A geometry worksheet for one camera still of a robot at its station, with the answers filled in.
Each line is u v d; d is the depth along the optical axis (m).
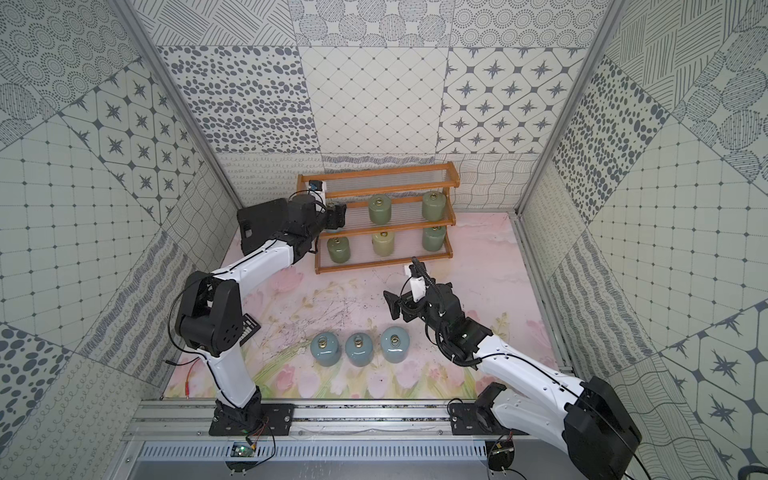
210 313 0.50
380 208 0.92
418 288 0.69
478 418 0.65
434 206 0.93
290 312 0.93
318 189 0.81
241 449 0.71
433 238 1.03
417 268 0.66
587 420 0.40
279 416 0.74
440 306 0.56
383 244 1.01
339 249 0.98
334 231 0.95
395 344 0.78
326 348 0.78
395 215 0.98
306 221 0.71
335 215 0.84
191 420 0.76
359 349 0.78
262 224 1.09
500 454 0.73
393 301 0.69
